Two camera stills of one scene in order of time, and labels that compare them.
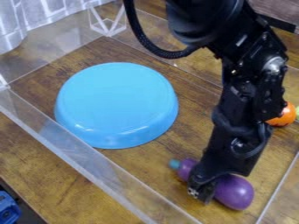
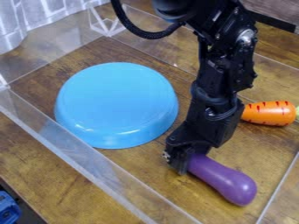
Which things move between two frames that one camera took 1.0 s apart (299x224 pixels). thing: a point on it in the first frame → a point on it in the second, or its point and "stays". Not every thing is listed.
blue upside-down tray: [116, 106] stays
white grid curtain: [22, 15] stays
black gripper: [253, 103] → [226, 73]
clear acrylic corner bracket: [107, 27] stays
